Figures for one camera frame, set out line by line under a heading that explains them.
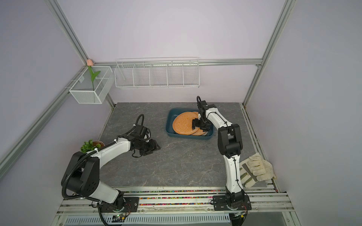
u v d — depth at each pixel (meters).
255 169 0.85
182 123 1.02
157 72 1.00
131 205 0.73
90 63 0.89
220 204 0.74
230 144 0.58
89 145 0.79
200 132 0.99
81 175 0.44
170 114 1.09
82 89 0.86
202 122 0.85
